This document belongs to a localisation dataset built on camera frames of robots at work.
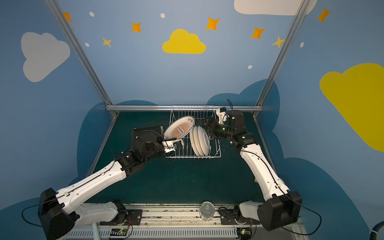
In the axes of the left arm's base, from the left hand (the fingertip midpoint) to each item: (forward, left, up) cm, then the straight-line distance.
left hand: (172, 134), depth 74 cm
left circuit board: (-38, +26, -31) cm, 56 cm away
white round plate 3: (+6, -18, -14) cm, 23 cm away
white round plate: (+7, -3, -3) cm, 8 cm away
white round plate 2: (+4, -13, -12) cm, 18 cm away
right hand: (+3, -15, +5) cm, 16 cm away
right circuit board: (-38, -37, -31) cm, 61 cm away
